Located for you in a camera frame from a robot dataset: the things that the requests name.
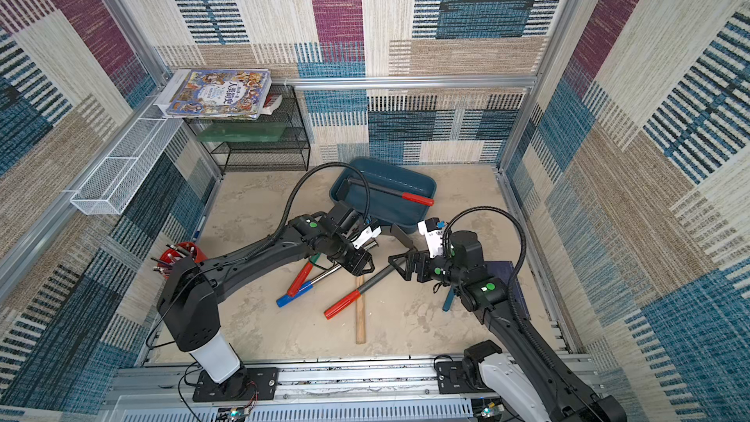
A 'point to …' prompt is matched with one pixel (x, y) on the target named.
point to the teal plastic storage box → (350, 189)
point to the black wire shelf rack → (272, 143)
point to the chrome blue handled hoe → (310, 284)
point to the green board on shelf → (236, 132)
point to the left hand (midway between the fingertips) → (370, 265)
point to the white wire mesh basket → (108, 188)
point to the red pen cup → (176, 253)
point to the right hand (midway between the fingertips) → (403, 262)
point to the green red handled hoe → (296, 285)
